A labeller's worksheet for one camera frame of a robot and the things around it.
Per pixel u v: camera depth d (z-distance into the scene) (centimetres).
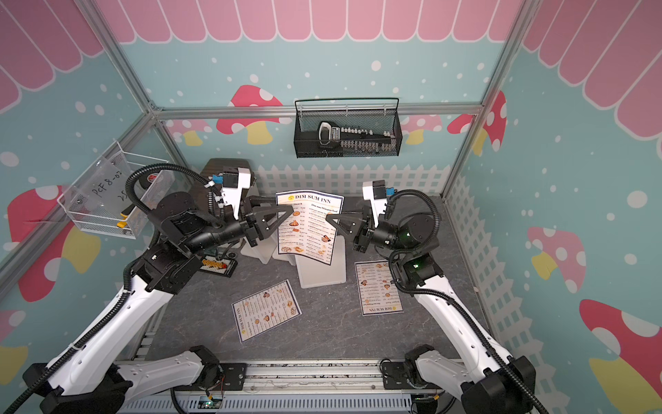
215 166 107
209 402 72
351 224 54
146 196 69
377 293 91
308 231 60
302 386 74
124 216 63
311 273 88
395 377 74
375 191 50
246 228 46
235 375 74
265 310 87
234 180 45
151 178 81
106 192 67
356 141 88
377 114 90
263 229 49
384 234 54
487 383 37
